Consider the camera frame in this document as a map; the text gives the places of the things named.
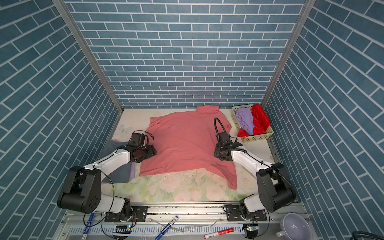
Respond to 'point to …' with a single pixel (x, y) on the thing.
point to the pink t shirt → (186, 139)
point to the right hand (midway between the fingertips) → (217, 151)
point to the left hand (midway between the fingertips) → (153, 151)
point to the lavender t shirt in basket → (245, 119)
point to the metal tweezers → (187, 226)
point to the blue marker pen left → (86, 231)
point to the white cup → (295, 227)
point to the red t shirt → (261, 122)
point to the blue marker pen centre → (167, 227)
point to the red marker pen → (225, 231)
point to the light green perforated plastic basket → (268, 132)
